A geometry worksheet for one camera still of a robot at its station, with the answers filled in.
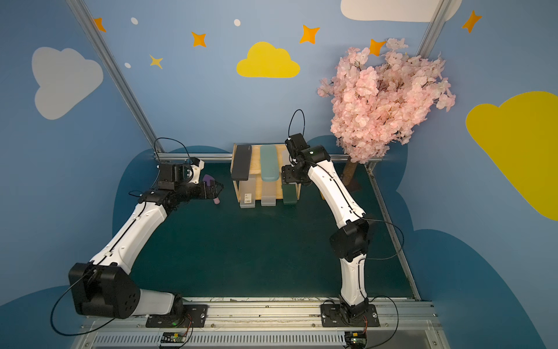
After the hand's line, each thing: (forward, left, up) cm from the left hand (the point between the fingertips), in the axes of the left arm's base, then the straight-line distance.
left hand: (213, 183), depth 83 cm
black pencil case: (+14, -9, -2) cm, 17 cm away
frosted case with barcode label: (+10, -10, -20) cm, 25 cm away
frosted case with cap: (+12, -20, -22) cm, 33 cm away
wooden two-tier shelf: (+10, -15, -2) cm, 18 cm away
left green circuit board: (-48, +9, -25) cm, 54 cm away
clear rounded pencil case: (+20, -28, -5) cm, 35 cm away
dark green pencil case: (+12, -31, -21) cm, 39 cm away
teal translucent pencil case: (+12, -21, -6) cm, 25 cm away
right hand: (+4, -33, 0) cm, 33 cm away
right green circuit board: (-47, -53, -26) cm, 76 cm away
